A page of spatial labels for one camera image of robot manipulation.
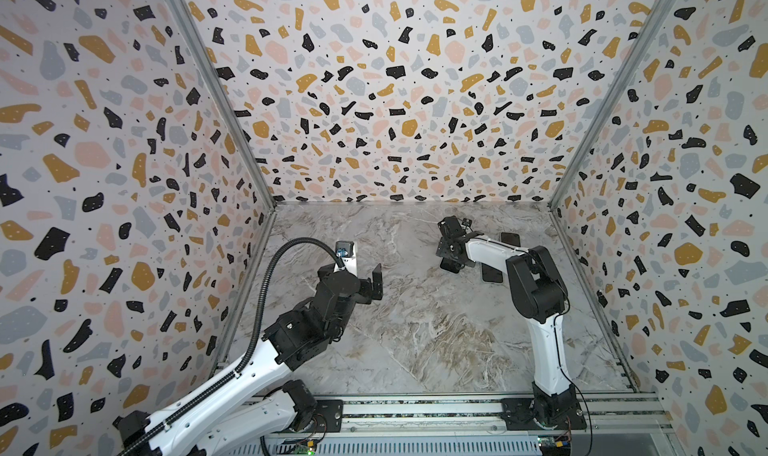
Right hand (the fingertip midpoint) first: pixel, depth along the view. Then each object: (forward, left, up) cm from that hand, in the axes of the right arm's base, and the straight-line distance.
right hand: (449, 245), depth 106 cm
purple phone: (-8, 0, -1) cm, 8 cm away
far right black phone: (+5, -23, -2) cm, 24 cm away
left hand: (-25, +25, +27) cm, 44 cm away
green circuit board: (-59, +38, -2) cm, 70 cm away
